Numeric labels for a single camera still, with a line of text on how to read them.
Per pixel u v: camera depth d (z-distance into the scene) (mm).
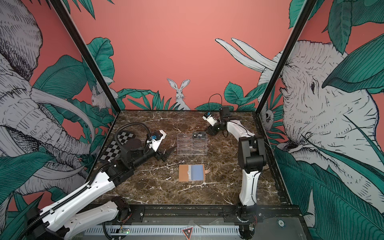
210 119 888
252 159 542
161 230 701
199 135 954
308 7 696
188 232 687
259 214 740
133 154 522
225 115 802
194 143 958
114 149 935
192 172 881
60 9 701
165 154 638
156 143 584
